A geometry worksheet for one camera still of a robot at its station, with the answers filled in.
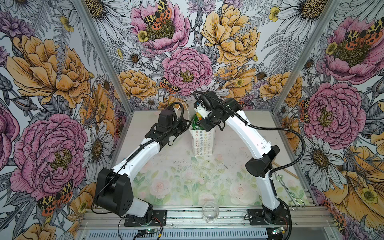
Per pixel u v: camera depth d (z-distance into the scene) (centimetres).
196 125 85
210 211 78
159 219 73
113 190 42
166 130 58
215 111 58
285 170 90
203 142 83
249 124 52
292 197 81
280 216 73
